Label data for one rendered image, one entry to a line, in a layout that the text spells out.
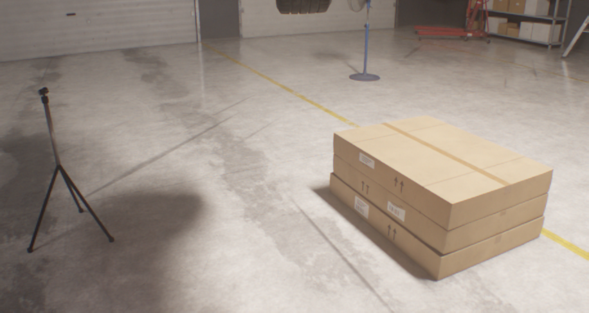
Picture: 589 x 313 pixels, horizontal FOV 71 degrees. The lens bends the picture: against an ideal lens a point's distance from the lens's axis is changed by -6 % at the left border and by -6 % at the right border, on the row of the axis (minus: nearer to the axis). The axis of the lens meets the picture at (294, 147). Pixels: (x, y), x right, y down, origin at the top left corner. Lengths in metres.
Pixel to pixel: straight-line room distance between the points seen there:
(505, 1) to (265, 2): 5.37
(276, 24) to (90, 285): 8.47
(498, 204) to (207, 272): 1.56
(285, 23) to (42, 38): 5.05
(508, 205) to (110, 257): 2.19
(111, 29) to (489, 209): 8.10
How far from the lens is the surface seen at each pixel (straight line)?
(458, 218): 2.28
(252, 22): 10.03
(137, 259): 2.60
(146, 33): 9.46
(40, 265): 2.77
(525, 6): 10.81
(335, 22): 11.00
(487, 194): 2.37
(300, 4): 2.07
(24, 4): 9.35
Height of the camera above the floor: 1.48
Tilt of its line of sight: 23 degrees down
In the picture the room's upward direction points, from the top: straight up
